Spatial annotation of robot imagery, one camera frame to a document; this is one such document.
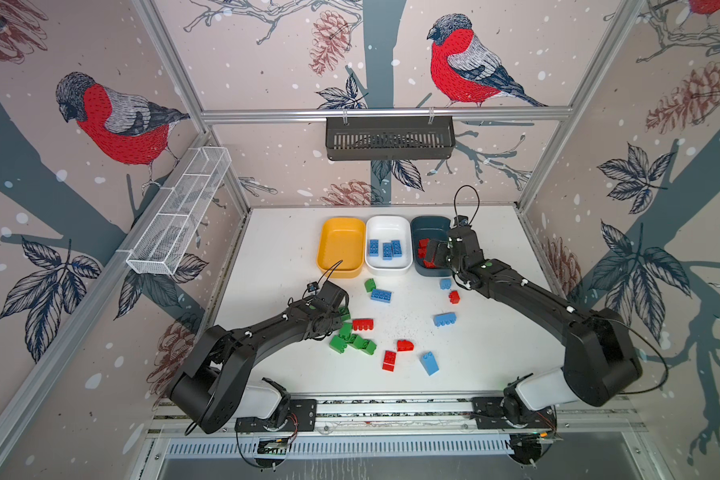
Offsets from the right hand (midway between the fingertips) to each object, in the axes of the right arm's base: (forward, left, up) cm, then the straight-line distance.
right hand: (438, 248), depth 89 cm
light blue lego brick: (+8, +16, -12) cm, 21 cm away
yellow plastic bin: (+10, +33, -14) cm, 37 cm away
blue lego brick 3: (-9, +17, -14) cm, 24 cm away
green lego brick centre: (-21, +28, -14) cm, 37 cm away
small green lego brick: (-6, +21, -13) cm, 25 cm away
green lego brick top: (-17, +28, -12) cm, 35 cm away
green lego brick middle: (-24, +24, -13) cm, 37 cm away
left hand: (-19, +32, -14) cm, 39 cm away
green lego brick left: (-26, +30, -13) cm, 41 cm away
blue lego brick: (+9, +20, -12) cm, 26 cm away
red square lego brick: (-3, +5, +5) cm, 8 cm away
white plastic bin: (+18, +16, -12) cm, 27 cm away
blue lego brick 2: (+9, +12, -12) cm, 19 cm away
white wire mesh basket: (-11, +71, +18) cm, 74 cm away
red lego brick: (-9, -6, -14) cm, 18 cm away
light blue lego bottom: (-29, +3, -15) cm, 33 cm away
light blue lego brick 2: (-16, -2, -14) cm, 21 cm away
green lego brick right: (-26, +20, -13) cm, 35 cm away
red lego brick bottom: (-29, +15, -14) cm, 35 cm away
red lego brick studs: (-19, +22, -13) cm, 32 cm away
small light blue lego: (-5, -3, -12) cm, 14 cm away
